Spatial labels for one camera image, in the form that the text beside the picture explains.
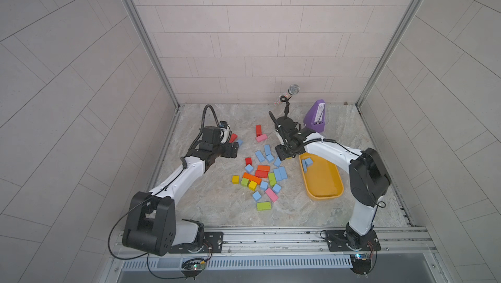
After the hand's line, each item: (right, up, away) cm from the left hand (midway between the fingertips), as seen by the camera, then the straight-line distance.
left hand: (232, 141), depth 88 cm
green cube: (+6, -18, -3) cm, 19 cm away
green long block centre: (+18, -17, -1) cm, 25 cm away
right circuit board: (+49, -41, -20) cm, 67 cm away
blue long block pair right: (+23, -15, +1) cm, 28 cm away
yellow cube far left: (+2, -17, -3) cm, 17 cm away
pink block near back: (+13, 0, +14) cm, 19 cm away
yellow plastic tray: (+40, -16, -6) cm, 43 cm away
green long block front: (+14, -26, -9) cm, 31 cm away
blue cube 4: (+11, -22, -7) cm, 26 cm away
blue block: (+2, -1, +11) cm, 12 cm away
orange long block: (+9, -16, -2) cm, 18 cm away
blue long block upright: (+13, -8, +6) cm, 16 cm away
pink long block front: (+18, -22, -6) cm, 29 cm away
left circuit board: (-10, -40, -23) cm, 47 cm away
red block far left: (-1, +1, +14) cm, 14 cm away
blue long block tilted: (+17, -5, +8) cm, 19 cm away
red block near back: (+12, +4, +17) cm, 21 cm away
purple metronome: (+41, +11, +11) cm, 44 cm away
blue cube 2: (+8, -13, 0) cm, 15 cm away
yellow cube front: (+10, -18, -5) cm, 21 cm away
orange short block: (+14, -13, +4) cm, 20 cm away
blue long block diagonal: (+21, -10, +3) cm, 23 cm away
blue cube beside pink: (+20, -20, -5) cm, 29 cm away
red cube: (+7, -10, +3) cm, 13 cm away
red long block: (+14, -15, 0) cm, 20 cm away
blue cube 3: (+14, -19, -5) cm, 24 cm away
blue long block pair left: (+21, -15, -1) cm, 26 cm away
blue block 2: (+35, -10, +1) cm, 37 cm away
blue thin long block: (+33, -11, +1) cm, 35 cm away
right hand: (+23, -5, +3) cm, 24 cm away
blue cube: (+17, -8, +3) cm, 20 cm away
